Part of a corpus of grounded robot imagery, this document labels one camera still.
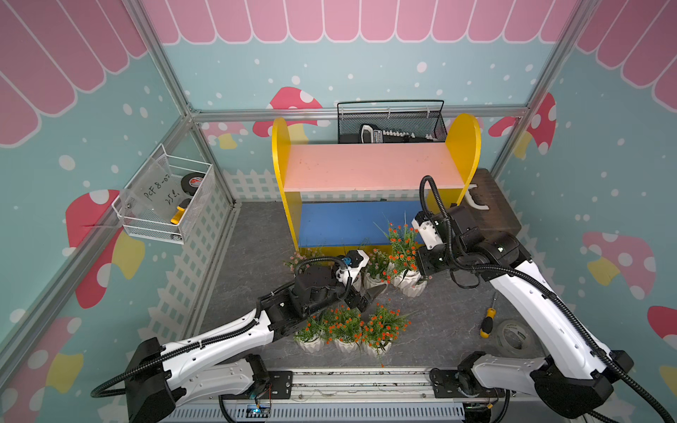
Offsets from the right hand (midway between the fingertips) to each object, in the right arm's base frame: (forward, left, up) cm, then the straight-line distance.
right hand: (415, 257), depth 70 cm
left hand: (-4, +12, -2) cm, 13 cm away
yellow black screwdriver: (-10, -26, -26) cm, 38 cm away
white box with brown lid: (+24, -29, -6) cm, 39 cm away
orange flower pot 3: (-14, +9, -12) cm, 20 cm away
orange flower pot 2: (-13, +19, -14) cm, 27 cm away
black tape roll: (+23, +66, +7) cm, 70 cm away
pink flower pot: (+6, +9, -13) cm, 17 cm away
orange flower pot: (-15, +29, -18) cm, 37 cm away
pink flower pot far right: (+1, -4, -22) cm, 22 cm away
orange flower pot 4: (-6, +5, +7) cm, 11 cm away
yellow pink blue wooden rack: (+52, +19, -28) cm, 62 cm away
